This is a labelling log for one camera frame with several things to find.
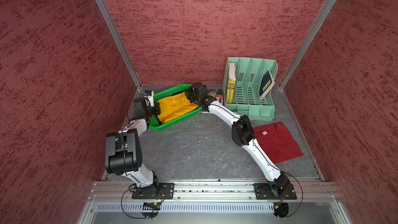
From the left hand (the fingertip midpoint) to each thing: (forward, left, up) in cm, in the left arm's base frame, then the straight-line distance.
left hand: (158, 105), depth 95 cm
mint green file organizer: (+28, -63, -12) cm, 70 cm away
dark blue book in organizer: (+17, -72, +3) cm, 75 cm away
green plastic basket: (-9, +2, -9) cm, 13 cm away
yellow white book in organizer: (+7, -45, +12) cm, 47 cm away
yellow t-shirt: (+1, -10, -4) cm, 10 cm away
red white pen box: (+13, -40, -8) cm, 43 cm away
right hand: (+12, -15, +2) cm, 19 cm away
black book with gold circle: (+20, -37, -9) cm, 43 cm away
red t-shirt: (-19, -74, -12) cm, 77 cm away
